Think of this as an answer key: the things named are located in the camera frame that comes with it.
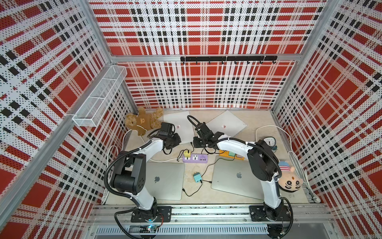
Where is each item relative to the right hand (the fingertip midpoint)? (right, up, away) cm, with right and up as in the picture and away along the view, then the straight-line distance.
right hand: (196, 141), depth 94 cm
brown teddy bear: (-39, +13, +10) cm, 42 cm away
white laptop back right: (+23, +12, +20) cm, 32 cm away
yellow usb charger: (-6, -7, -5) cm, 11 cm away
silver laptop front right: (+23, -19, -8) cm, 30 cm away
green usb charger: (+16, -1, -30) cm, 34 cm away
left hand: (-10, +1, +1) cm, 10 cm away
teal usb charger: (+1, -19, -9) cm, 21 cm away
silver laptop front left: (-19, -23, -5) cm, 30 cm away
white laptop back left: (-10, +9, +14) cm, 19 cm away
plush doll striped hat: (+49, -19, -17) cm, 56 cm away
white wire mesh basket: (-66, +18, -3) cm, 68 cm away
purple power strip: (0, -10, -3) cm, 10 cm away
